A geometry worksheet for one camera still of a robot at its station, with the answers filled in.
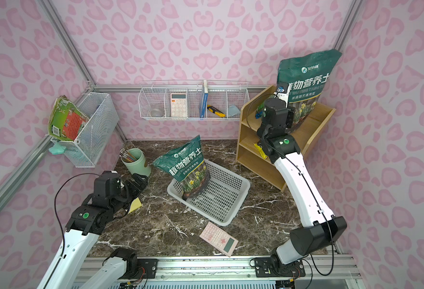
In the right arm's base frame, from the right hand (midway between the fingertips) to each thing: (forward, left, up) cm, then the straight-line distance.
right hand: (284, 102), depth 65 cm
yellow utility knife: (+24, +27, -22) cm, 42 cm away
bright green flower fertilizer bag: (+13, +6, -14) cm, 20 cm away
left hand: (-19, +55, -23) cm, 62 cm away
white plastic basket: (-16, +23, -48) cm, 55 cm away
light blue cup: (+27, +17, -24) cm, 39 cm away
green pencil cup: (0, +69, -34) cm, 77 cm away
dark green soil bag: (-10, +39, -24) cm, 47 cm away
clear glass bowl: (+21, +58, -20) cm, 65 cm away
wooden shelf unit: (+3, +9, -34) cm, 35 cm away
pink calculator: (-35, +24, -47) cm, 63 cm away
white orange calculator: (+23, +46, -17) cm, 54 cm away
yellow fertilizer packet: (0, +3, -31) cm, 31 cm away
